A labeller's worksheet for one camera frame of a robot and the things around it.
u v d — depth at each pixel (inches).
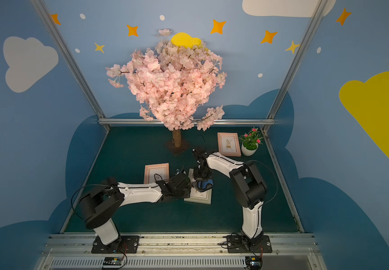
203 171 32.2
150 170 38.7
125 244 28.9
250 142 39.6
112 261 28.3
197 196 34.8
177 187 27.3
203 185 34.7
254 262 28.7
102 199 20.0
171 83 23.3
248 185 20.1
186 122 34.1
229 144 44.3
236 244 29.5
